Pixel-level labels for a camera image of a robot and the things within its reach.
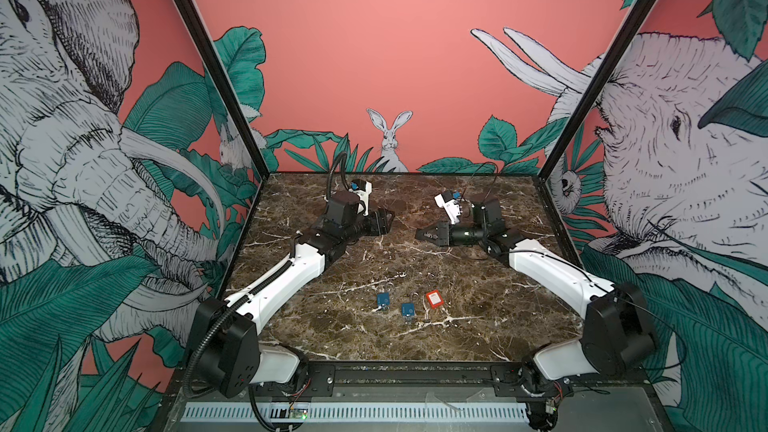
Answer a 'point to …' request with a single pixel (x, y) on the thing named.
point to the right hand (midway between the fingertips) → (419, 234)
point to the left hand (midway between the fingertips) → (390, 211)
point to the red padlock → (435, 298)
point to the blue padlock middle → (408, 311)
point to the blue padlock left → (383, 298)
